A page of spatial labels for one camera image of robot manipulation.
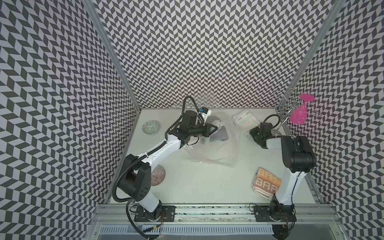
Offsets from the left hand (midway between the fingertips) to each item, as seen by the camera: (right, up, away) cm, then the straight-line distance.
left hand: (217, 129), depth 79 cm
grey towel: (+5, -4, +20) cm, 21 cm away
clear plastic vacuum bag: (+5, -13, +15) cm, 20 cm away
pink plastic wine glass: (+48, +8, +6) cm, 49 cm away
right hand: (+26, -3, +26) cm, 37 cm away
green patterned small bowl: (-44, 0, +26) cm, 51 cm away
